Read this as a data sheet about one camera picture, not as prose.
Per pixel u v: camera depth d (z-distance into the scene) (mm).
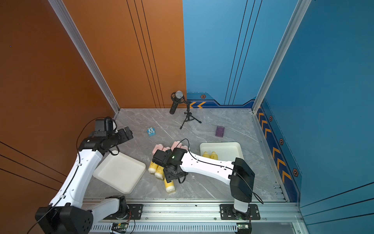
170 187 738
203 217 725
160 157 573
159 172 789
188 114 1056
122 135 696
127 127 725
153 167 809
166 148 911
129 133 721
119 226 721
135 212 729
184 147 910
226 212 725
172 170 519
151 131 1050
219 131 1016
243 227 696
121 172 905
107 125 590
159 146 895
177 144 923
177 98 955
